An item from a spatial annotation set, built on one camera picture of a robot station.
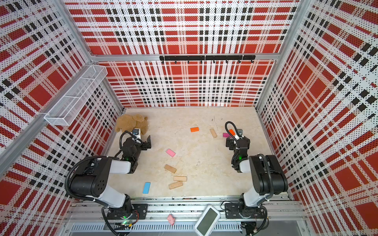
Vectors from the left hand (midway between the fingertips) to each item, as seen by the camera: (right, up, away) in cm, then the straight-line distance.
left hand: (144, 135), depth 95 cm
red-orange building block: (+60, +2, +11) cm, 61 cm away
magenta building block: (+55, -1, +10) cm, 56 cm away
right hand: (+61, 0, 0) cm, 61 cm away
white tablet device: (+39, -38, -27) cm, 61 cm away
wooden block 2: (+18, -20, -6) cm, 28 cm away
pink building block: (+17, -12, +1) cm, 20 cm away
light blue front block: (+5, -29, -12) cm, 32 cm away
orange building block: (+32, +3, +15) cm, 36 cm away
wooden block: (+46, +1, +10) cm, 48 cm away
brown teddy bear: (-9, +8, -4) cm, 13 cm away
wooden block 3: (+24, -25, -10) cm, 36 cm away
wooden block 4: (+22, -27, -12) cm, 37 cm away
